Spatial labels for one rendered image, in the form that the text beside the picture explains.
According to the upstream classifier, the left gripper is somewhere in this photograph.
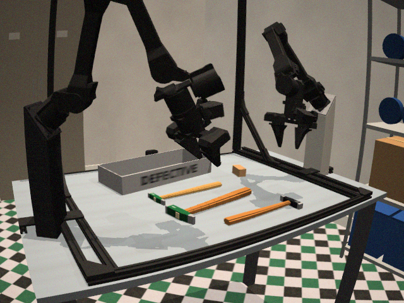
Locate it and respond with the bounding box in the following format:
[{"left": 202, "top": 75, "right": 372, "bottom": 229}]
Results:
[{"left": 264, "top": 98, "right": 317, "bottom": 149}]

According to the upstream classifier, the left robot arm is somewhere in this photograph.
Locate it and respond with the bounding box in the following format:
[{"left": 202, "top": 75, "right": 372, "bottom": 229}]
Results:
[{"left": 262, "top": 22, "right": 331, "bottom": 126}]

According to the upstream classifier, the orange rectangular block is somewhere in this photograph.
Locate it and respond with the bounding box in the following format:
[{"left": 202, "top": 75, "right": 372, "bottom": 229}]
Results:
[{"left": 232, "top": 165, "right": 246, "bottom": 177}]

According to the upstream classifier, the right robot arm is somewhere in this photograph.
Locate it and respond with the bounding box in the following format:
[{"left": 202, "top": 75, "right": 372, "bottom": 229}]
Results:
[{"left": 34, "top": 0, "right": 225, "bottom": 134}]

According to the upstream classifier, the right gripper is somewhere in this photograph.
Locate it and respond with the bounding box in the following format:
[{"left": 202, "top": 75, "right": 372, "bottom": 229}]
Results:
[{"left": 166, "top": 103, "right": 230, "bottom": 167}]

